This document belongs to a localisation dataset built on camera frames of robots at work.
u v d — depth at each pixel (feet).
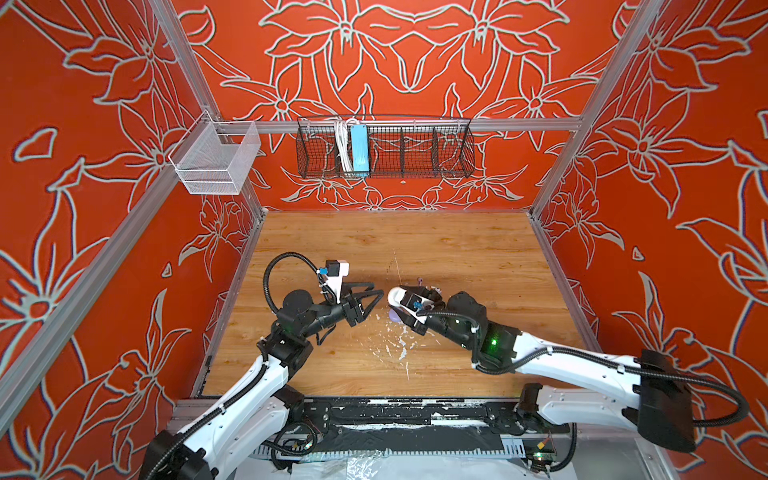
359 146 2.95
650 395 1.32
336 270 2.04
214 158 3.07
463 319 1.60
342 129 2.87
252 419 1.84
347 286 2.28
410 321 2.05
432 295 2.09
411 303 1.85
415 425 2.39
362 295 2.07
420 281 3.20
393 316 2.16
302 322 1.83
